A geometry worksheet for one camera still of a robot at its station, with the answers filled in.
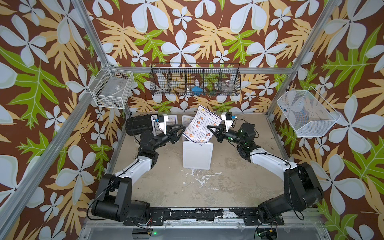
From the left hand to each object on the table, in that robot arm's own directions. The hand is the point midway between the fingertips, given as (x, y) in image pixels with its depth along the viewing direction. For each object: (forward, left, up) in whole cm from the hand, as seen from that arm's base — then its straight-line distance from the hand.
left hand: (184, 125), depth 74 cm
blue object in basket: (+30, -7, -1) cm, 31 cm away
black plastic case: (+21, +35, -25) cm, 48 cm away
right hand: (0, -12, -2) cm, 12 cm away
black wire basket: (+40, -6, +1) cm, 40 cm away
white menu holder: (-8, -7, -17) cm, 20 cm away
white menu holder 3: (+13, -1, -10) cm, 17 cm away
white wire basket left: (+25, +43, +5) cm, 50 cm away
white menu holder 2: (+15, +8, -12) cm, 21 cm away
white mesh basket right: (+10, -69, -2) cm, 70 cm away
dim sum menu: (+1, -7, -5) cm, 8 cm away
